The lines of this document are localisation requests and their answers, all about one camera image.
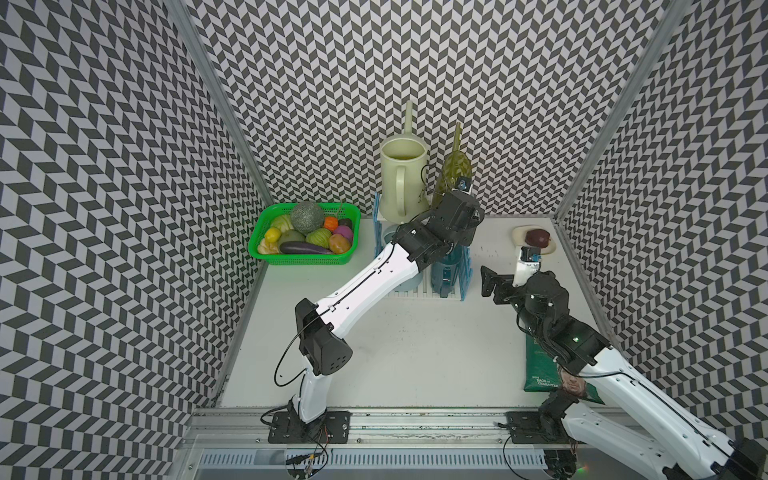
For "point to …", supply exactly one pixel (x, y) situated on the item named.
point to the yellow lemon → (273, 234)
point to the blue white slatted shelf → (425, 290)
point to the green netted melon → (307, 216)
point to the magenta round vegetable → (345, 231)
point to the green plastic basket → (262, 219)
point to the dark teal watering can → (443, 273)
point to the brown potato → (339, 244)
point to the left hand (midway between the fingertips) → (460, 219)
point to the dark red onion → (538, 237)
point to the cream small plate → (519, 232)
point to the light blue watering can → (414, 283)
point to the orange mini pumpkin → (330, 223)
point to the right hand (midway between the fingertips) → (499, 272)
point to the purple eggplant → (303, 248)
